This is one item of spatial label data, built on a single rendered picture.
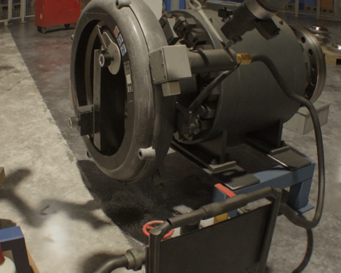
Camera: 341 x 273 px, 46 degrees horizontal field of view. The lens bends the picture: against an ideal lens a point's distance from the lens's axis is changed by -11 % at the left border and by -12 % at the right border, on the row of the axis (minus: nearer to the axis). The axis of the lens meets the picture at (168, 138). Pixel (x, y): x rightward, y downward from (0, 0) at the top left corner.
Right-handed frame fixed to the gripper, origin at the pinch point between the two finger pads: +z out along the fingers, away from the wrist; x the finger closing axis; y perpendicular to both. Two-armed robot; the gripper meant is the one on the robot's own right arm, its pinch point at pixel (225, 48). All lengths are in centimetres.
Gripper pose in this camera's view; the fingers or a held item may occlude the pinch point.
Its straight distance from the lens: 131.1
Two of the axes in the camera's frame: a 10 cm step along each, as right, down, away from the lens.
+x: -7.4, 4.1, -5.3
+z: -4.2, 3.3, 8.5
